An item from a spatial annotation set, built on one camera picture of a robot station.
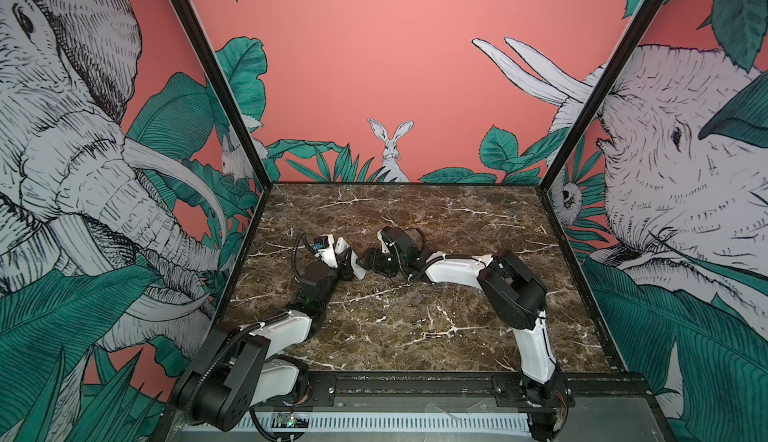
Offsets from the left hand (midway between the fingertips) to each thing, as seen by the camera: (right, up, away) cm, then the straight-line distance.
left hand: (351, 246), depth 86 cm
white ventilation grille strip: (+16, -41, -15) cm, 46 cm away
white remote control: (+2, -7, +2) cm, 7 cm away
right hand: (+1, -6, +3) cm, 7 cm away
